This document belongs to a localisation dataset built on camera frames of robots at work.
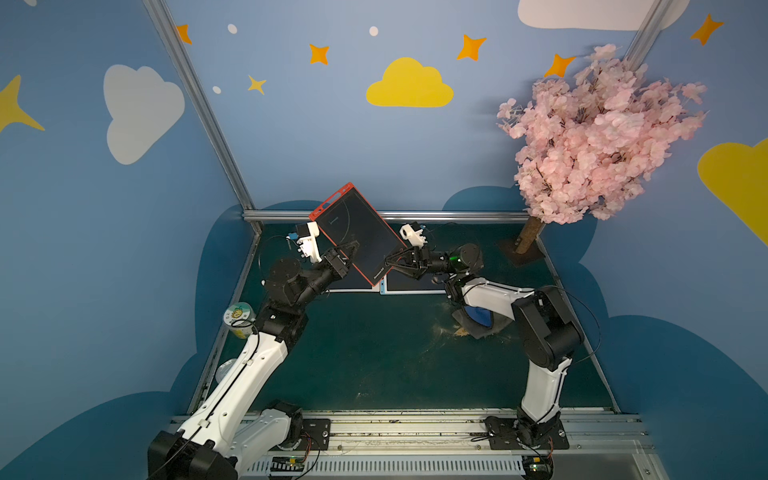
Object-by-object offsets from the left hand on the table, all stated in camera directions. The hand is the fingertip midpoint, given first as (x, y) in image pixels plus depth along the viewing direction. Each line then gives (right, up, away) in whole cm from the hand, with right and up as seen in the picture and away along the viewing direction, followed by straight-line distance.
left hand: (359, 240), depth 67 cm
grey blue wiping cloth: (+36, -25, +26) cm, 51 cm away
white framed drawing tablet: (-1, -10, +1) cm, 10 cm away
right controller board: (+44, -56, +6) cm, 72 cm away
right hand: (+8, -6, +3) cm, 10 cm away
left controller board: (-18, -55, +6) cm, 59 cm away
